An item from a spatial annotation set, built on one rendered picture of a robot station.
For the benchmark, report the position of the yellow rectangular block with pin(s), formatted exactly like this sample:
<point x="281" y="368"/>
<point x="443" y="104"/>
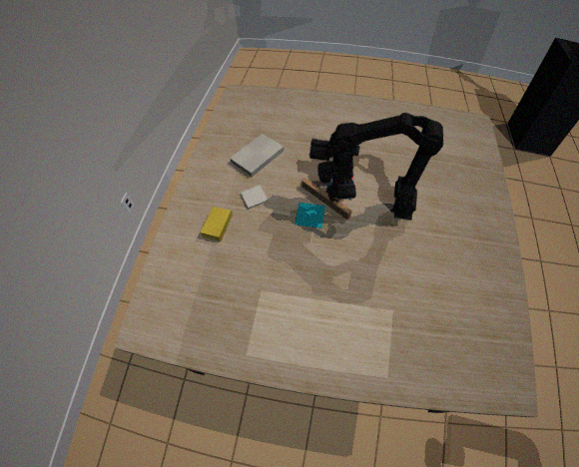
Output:
<point x="216" y="223"/>

